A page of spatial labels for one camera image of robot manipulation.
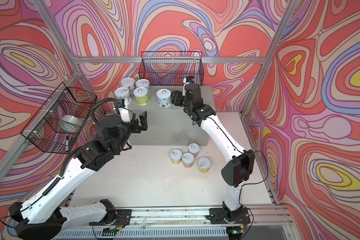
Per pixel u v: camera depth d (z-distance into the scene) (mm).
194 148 931
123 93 738
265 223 735
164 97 721
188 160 881
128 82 784
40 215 372
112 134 432
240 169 511
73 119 734
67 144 719
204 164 860
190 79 648
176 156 895
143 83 784
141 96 732
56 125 695
